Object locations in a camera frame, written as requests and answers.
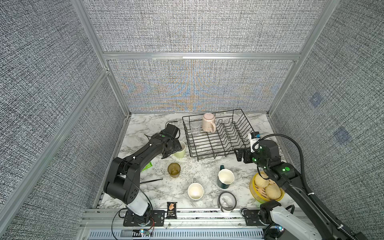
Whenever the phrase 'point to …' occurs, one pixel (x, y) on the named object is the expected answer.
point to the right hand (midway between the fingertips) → (243, 147)
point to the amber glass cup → (174, 169)
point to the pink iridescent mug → (208, 123)
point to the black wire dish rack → (232, 133)
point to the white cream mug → (195, 191)
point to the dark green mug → (225, 177)
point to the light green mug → (181, 154)
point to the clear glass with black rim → (227, 202)
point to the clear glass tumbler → (196, 127)
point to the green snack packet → (148, 165)
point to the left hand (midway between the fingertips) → (176, 149)
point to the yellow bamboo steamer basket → (258, 193)
